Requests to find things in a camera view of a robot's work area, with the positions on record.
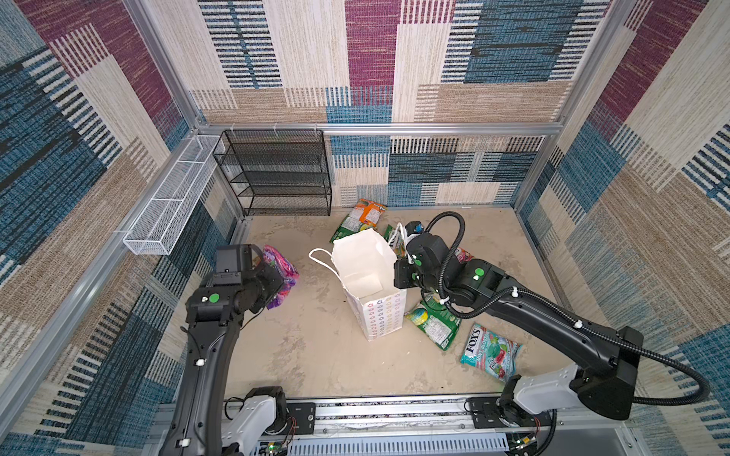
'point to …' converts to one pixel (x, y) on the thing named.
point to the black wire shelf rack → (277, 172)
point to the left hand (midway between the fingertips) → (281, 275)
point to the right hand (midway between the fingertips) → (396, 271)
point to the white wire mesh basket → (160, 228)
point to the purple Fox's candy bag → (285, 268)
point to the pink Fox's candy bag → (463, 256)
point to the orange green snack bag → (364, 216)
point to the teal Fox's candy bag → (490, 352)
